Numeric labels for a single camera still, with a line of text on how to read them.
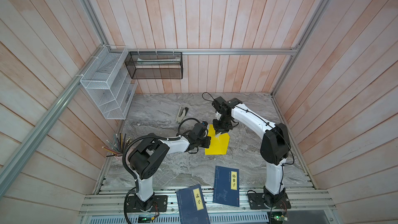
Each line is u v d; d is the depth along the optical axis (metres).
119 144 0.82
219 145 0.93
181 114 1.05
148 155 0.51
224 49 0.98
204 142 0.84
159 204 0.73
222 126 0.78
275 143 0.50
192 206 0.72
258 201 0.73
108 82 0.69
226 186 0.78
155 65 1.04
